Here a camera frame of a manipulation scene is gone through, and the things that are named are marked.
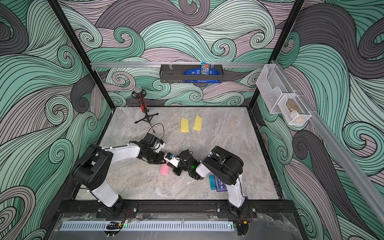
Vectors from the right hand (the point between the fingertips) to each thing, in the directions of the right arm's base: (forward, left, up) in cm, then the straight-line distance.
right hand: (170, 162), depth 91 cm
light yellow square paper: (+29, -9, +1) cm, 30 cm away
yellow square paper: (+30, -19, +1) cm, 36 cm away
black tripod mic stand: (+31, +18, +7) cm, 37 cm away
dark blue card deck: (-15, -29, +2) cm, 32 cm away
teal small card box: (-11, -25, 0) cm, 27 cm away
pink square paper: (-4, +3, +1) cm, 5 cm away
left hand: (0, +2, +2) cm, 3 cm away
